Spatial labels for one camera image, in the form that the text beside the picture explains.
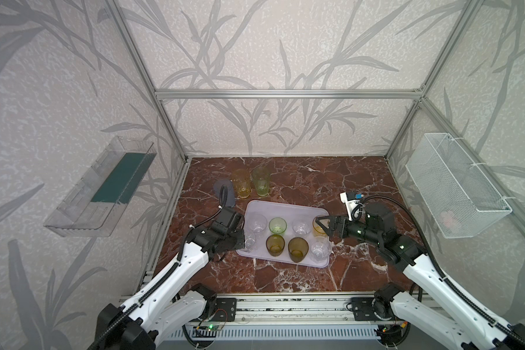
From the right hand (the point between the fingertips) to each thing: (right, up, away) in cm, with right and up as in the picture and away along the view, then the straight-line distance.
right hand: (323, 218), depth 73 cm
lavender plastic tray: (-12, -9, +14) cm, 21 cm away
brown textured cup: (-7, -14, +10) cm, 18 cm away
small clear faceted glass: (+2, -15, +13) cm, 20 cm away
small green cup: (-15, -7, +18) cm, 24 cm away
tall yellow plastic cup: (-33, +12, +32) cm, 47 cm away
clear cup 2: (-5, -8, +20) cm, 22 cm away
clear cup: (-27, -12, +13) cm, 32 cm away
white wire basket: (+38, +7, -10) cm, 40 cm away
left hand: (-29, -10, +7) cm, 31 cm away
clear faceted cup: (-24, -5, +14) cm, 28 cm away
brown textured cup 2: (-17, -13, +13) cm, 25 cm away
